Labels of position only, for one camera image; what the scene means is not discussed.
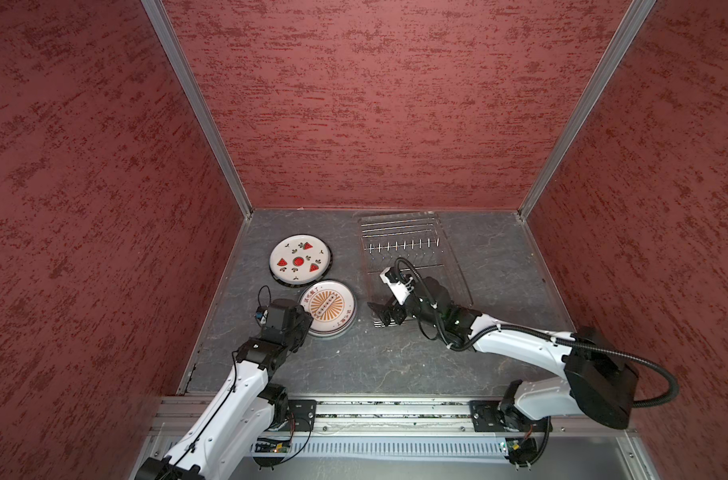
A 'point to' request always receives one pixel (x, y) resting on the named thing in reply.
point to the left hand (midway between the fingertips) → (312, 322)
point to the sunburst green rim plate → (332, 305)
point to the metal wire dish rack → (419, 239)
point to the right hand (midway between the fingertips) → (380, 296)
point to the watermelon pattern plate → (300, 260)
